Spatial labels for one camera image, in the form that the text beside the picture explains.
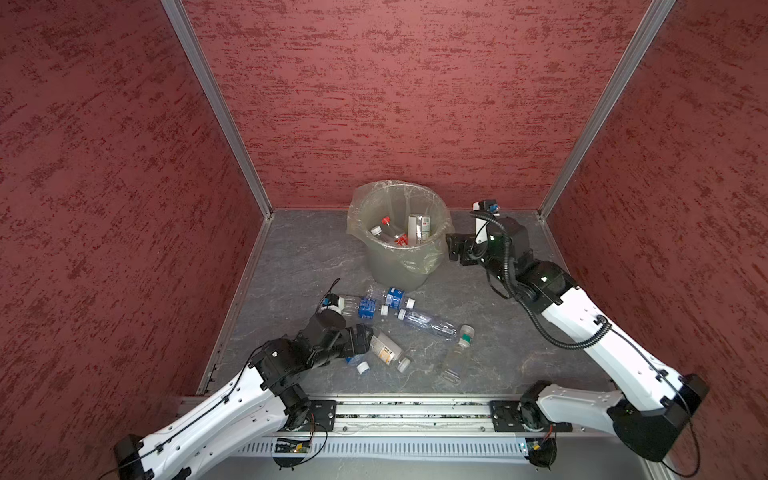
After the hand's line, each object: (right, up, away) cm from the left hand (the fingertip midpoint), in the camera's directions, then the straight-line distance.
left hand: (357, 341), depth 75 cm
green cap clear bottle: (+26, -9, +5) cm, 28 cm away
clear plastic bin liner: (+2, +38, +12) cm, 40 cm away
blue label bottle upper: (+10, +8, +15) cm, 19 cm away
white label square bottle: (+17, +30, +19) cm, 39 cm away
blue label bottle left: (0, +6, +12) cm, 14 cm away
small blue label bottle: (0, -7, +5) cm, 8 cm away
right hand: (+26, +26, -3) cm, 37 cm away
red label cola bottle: (+12, +26, +20) cm, 35 cm away
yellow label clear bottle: (+8, -4, +4) cm, 10 cm away
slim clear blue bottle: (+19, +1, +12) cm, 23 cm away
